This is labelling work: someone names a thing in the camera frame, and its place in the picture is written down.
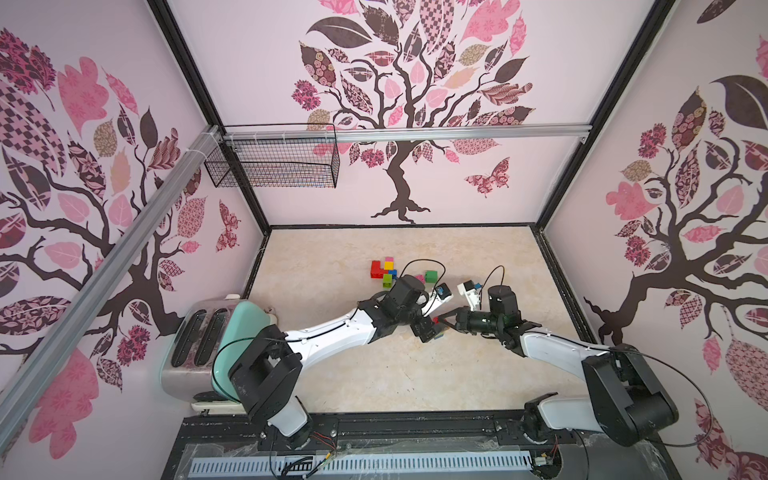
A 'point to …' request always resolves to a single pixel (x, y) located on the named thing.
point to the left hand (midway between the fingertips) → (434, 315)
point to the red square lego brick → (436, 319)
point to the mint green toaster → (196, 360)
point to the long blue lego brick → (439, 336)
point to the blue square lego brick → (393, 273)
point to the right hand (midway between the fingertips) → (440, 318)
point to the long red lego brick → (376, 271)
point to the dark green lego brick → (431, 276)
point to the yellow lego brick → (389, 265)
